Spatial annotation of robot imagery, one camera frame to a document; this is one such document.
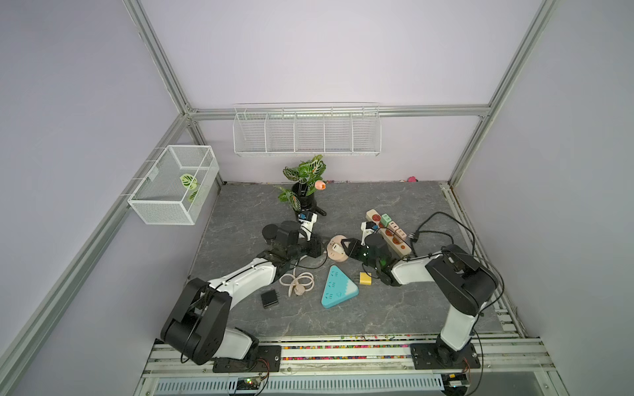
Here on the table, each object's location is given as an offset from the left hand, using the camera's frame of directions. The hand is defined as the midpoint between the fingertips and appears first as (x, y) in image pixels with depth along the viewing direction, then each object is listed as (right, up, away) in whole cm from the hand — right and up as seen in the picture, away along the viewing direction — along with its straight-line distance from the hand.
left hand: (325, 239), depth 86 cm
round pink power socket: (+4, -4, +3) cm, 7 cm away
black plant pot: (-7, +13, +11) cm, 19 cm away
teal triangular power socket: (+5, -17, -1) cm, 18 cm away
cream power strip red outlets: (+30, -4, +10) cm, 32 cm away
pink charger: (+27, +4, +11) cm, 29 cm away
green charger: (+24, +6, +13) cm, 28 cm away
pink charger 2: (+29, +1, +8) cm, 30 cm away
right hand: (+6, -2, +8) cm, 10 cm away
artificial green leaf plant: (-6, +23, +1) cm, 24 cm away
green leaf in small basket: (-46, +20, -5) cm, 51 cm away
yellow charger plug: (+14, -14, 0) cm, 20 cm away
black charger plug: (-19, -21, -1) cm, 28 cm away
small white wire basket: (-48, +18, -5) cm, 51 cm away
